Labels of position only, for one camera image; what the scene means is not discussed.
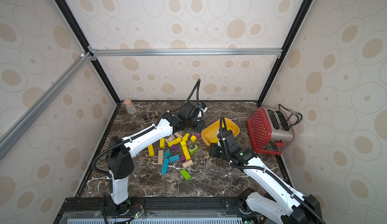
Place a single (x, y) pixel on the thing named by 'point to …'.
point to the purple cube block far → (198, 134)
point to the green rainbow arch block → (192, 151)
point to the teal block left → (167, 154)
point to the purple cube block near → (182, 158)
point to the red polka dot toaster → (270, 131)
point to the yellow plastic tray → (209, 134)
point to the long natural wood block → (160, 160)
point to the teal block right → (174, 158)
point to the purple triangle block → (174, 148)
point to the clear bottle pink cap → (130, 108)
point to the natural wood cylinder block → (187, 163)
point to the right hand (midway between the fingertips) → (215, 147)
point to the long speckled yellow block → (174, 142)
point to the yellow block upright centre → (185, 137)
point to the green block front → (185, 174)
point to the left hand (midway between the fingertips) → (207, 122)
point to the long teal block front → (165, 166)
